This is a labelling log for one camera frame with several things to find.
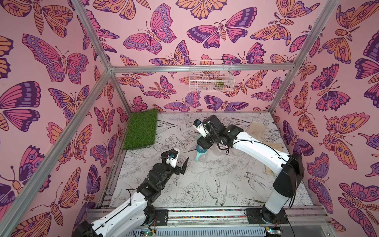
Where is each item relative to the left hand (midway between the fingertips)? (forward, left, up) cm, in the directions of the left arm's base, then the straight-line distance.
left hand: (180, 152), depth 79 cm
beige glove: (+15, -64, -17) cm, 68 cm away
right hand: (+8, -12, +3) cm, 15 cm away
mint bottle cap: (+3, -10, -3) cm, 11 cm away
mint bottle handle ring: (+2, -9, -7) cm, 12 cm away
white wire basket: (+46, -18, +18) cm, 53 cm away
